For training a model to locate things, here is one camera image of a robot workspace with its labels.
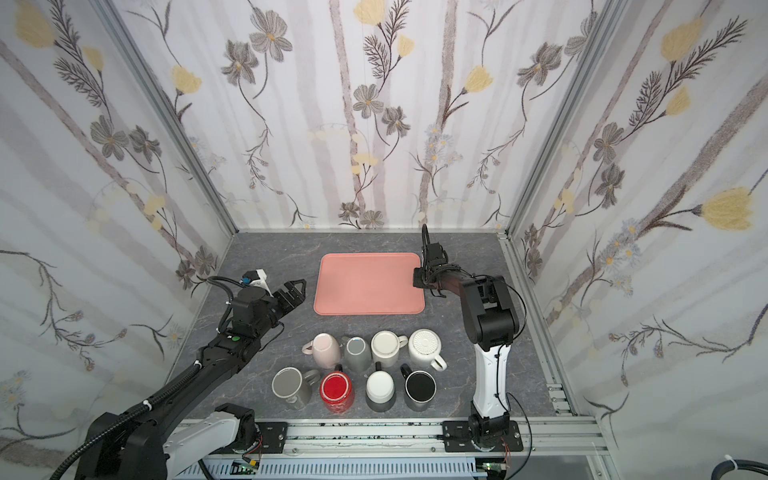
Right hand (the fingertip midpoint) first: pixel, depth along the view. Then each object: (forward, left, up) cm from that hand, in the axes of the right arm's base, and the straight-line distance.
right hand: (416, 268), depth 104 cm
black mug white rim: (-41, +1, +8) cm, 42 cm away
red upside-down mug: (-42, +22, +4) cm, 48 cm away
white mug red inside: (-30, +10, +4) cm, 32 cm away
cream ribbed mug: (-30, -1, +6) cm, 31 cm away
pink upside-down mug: (-32, +26, +5) cm, 42 cm away
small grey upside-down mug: (-33, +18, +6) cm, 38 cm away
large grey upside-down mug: (-42, +32, +8) cm, 54 cm away
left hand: (-16, +37, +14) cm, 42 cm away
